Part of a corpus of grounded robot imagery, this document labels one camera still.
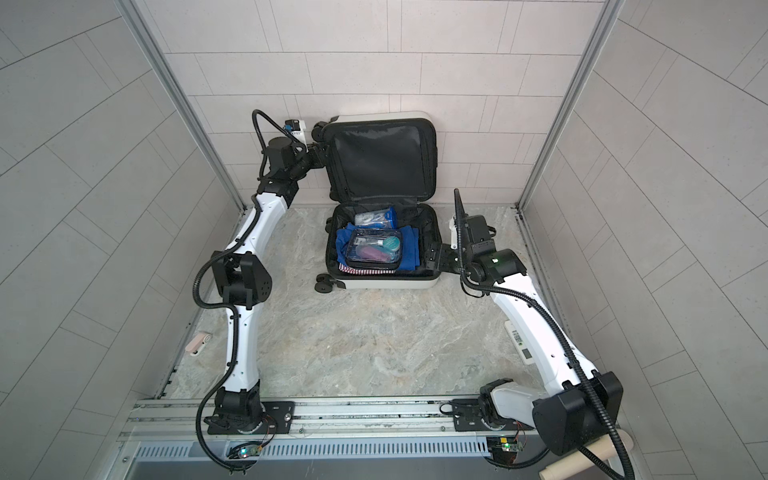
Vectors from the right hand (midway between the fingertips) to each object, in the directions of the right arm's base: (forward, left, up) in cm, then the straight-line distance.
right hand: (435, 256), depth 77 cm
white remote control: (-17, -22, -21) cm, 35 cm away
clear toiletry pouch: (+14, +17, -14) cm, 26 cm away
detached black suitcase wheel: (+5, +32, -16) cm, 36 cm away
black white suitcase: (+34, +13, -1) cm, 37 cm away
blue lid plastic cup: (+24, +13, -10) cm, 29 cm away
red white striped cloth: (+8, +20, -17) cm, 27 cm away
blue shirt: (+15, +5, -14) cm, 21 cm away
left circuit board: (-36, +50, -23) cm, 66 cm away
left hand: (+36, +27, +15) cm, 48 cm away
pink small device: (-12, +66, -17) cm, 69 cm away
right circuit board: (-38, -13, -23) cm, 47 cm away
